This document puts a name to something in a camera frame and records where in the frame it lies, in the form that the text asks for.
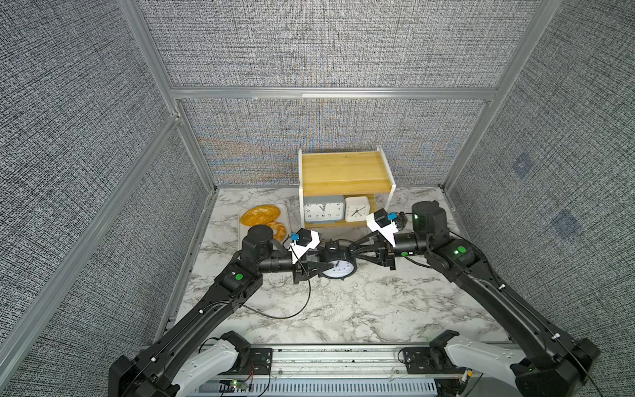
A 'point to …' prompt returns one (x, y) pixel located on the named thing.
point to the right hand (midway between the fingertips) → (355, 244)
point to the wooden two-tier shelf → (340, 188)
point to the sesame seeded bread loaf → (260, 215)
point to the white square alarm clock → (357, 208)
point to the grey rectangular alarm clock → (320, 209)
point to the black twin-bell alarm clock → (337, 252)
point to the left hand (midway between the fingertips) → (332, 256)
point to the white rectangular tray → (284, 219)
